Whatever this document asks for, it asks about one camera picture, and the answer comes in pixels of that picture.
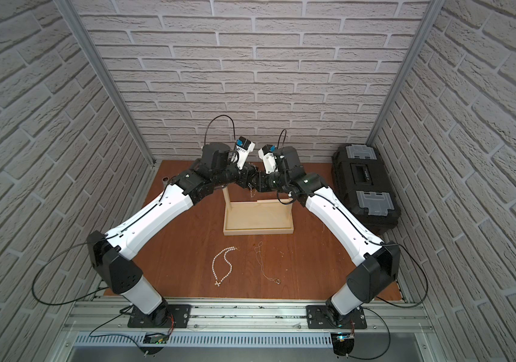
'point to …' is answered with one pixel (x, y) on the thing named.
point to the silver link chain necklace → (252, 196)
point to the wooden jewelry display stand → (256, 217)
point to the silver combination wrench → (164, 180)
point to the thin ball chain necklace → (258, 253)
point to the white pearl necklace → (226, 250)
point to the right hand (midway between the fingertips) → (254, 180)
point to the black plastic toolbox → (362, 185)
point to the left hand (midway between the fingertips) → (262, 166)
